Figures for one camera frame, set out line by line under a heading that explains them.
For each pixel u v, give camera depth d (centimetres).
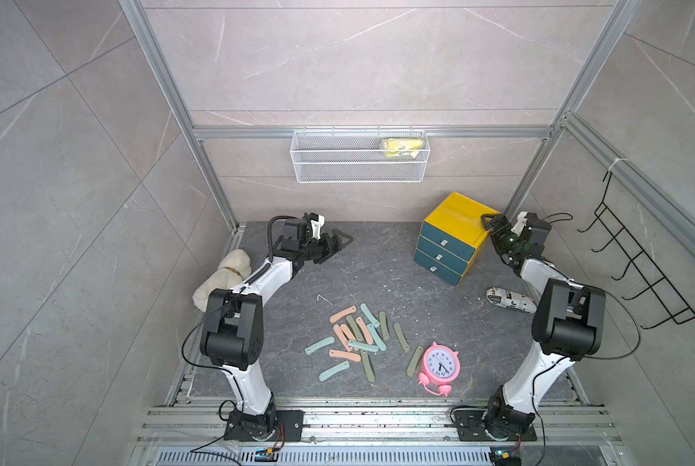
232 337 49
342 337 88
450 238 88
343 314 94
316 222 85
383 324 91
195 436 73
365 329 90
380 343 88
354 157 101
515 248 77
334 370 83
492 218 88
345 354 86
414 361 84
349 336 88
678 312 58
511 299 94
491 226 86
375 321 92
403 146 84
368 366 83
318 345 88
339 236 82
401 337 88
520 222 85
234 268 95
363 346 87
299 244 73
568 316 52
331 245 80
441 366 81
